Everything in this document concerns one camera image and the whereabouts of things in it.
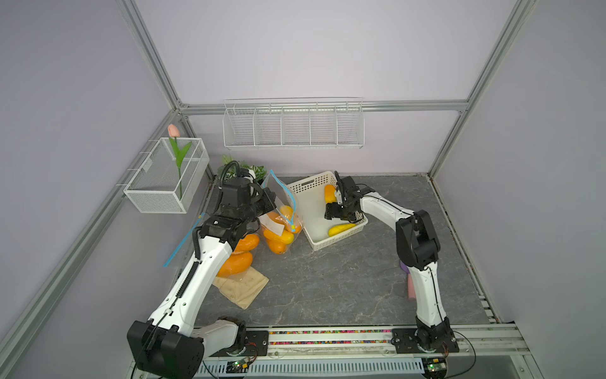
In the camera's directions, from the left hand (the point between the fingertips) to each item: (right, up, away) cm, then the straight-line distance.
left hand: (277, 195), depth 74 cm
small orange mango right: (-13, -18, +12) cm, 25 cm away
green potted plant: (-9, +9, +12) cm, 18 cm away
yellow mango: (+22, -13, +21) cm, 34 cm away
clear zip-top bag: (0, -11, +7) cm, 13 cm away
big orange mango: (-3, -20, +15) cm, 24 cm away
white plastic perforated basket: (+11, -4, +31) cm, 34 cm away
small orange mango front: (+1, -6, +21) cm, 22 cm away
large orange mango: (-16, -25, +10) cm, 31 cm away
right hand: (+20, -8, +27) cm, 34 cm away
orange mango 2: (+2, -15, +10) cm, 18 cm away
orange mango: (+20, +1, +37) cm, 42 cm away
